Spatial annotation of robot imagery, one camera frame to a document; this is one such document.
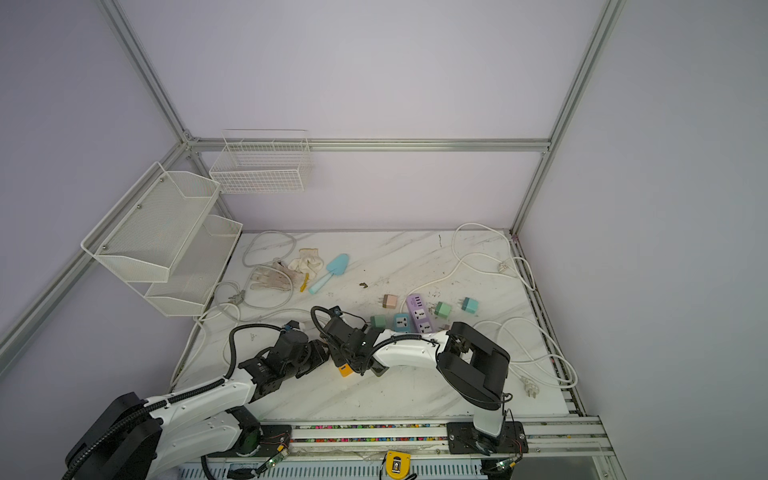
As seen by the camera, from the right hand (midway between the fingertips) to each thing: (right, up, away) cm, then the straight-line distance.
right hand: (336, 345), depth 85 cm
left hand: (-3, -2, +1) cm, 4 cm away
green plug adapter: (+33, +9, +11) cm, 36 cm away
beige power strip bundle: (-15, +24, +22) cm, 36 cm away
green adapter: (+12, +6, +6) cm, 15 cm away
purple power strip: (+25, +7, +9) cm, 28 cm away
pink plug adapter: (+15, +11, +13) cm, 23 cm away
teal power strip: (+19, +5, +8) cm, 21 cm away
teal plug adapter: (+42, +10, +13) cm, 45 cm away
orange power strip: (+3, -7, -1) cm, 7 cm away
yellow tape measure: (+18, -23, -16) cm, 33 cm away
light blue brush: (-4, +22, +25) cm, 33 cm away
